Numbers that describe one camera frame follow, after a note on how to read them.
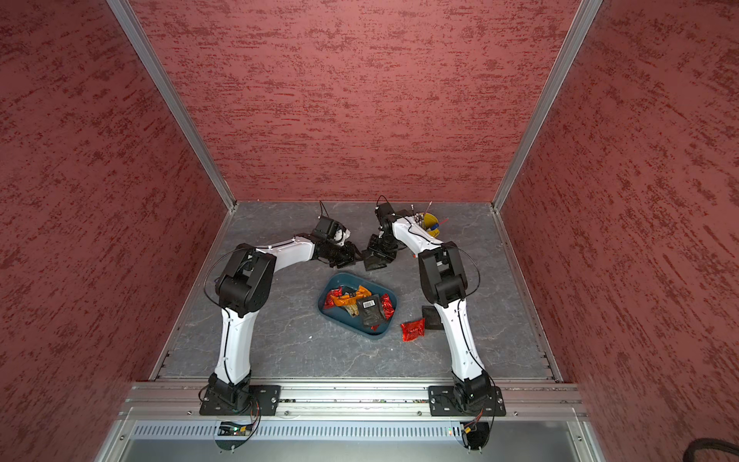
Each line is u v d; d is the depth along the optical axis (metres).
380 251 0.92
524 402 0.76
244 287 0.57
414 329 0.83
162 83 0.83
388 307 0.88
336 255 0.90
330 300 0.88
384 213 0.88
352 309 0.87
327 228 0.85
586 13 0.71
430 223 1.01
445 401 0.74
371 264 1.01
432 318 0.90
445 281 0.62
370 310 0.86
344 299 0.86
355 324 0.84
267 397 0.74
